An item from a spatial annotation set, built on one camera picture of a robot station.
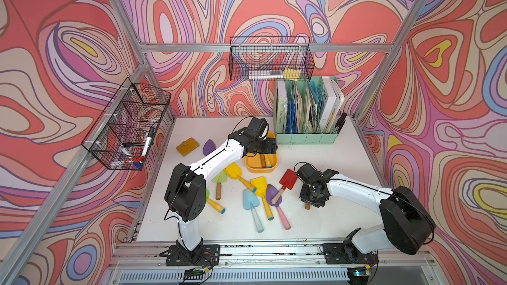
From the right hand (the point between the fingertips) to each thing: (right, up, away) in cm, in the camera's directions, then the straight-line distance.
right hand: (307, 205), depth 86 cm
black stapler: (+29, +39, +33) cm, 59 cm away
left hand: (-15, +26, +1) cm, 30 cm away
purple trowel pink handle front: (-16, +5, +3) cm, 17 cm away
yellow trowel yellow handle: (-17, +18, +12) cm, 27 cm away
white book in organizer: (+16, +48, +8) cm, 51 cm away
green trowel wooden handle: (-1, +1, -3) cm, 3 cm away
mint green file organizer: (-2, +42, +12) cm, 44 cm away
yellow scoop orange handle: (-33, +13, +10) cm, 37 cm away
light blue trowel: (-25, +2, +1) cm, 25 cm away
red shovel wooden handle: (-8, +9, +7) cm, 14 cm away
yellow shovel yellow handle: (-21, +8, +5) cm, 23 cm away
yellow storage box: (-24, +17, +10) cm, 31 cm away
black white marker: (-61, +29, -17) cm, 70 cm away
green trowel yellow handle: (-42, +1, 0) cm, 42 cm away
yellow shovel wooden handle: (-19, +18, +13) cm, 29 cm away
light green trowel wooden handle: (-40, +10, +8) cm, 42 cm away
